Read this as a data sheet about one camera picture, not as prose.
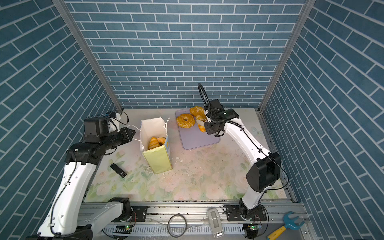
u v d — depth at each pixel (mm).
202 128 913
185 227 698
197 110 1141
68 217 373
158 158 720
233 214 736
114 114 626
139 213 739
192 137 1054
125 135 601
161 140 917
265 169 434
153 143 882
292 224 694
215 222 703
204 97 631
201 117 940
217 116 571
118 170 860
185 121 1083
